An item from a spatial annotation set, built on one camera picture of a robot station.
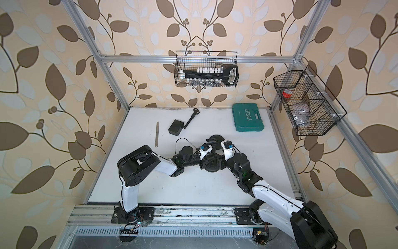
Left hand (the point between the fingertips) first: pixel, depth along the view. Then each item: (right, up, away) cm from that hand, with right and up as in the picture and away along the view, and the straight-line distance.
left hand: (212, 152), depth 88 cm
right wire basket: (+49, +31, -7) cm, 58 cm away
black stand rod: (-11, +26, +30) cm, 41 cm away
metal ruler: (-37, +9, +17) cm, 42 cm away
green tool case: (+26, +21, +21) cm, 39 cm away
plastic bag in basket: (+42, +20, -15) cm, 49 cm away
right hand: (+3, +2, -5) cm, 6 cm away
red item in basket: (+43, +33, +1) cm, 54 cm away
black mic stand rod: (+1, +4, -9) cm, 10 cm away
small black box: (-24, +14, +17) cm, 33 cm away
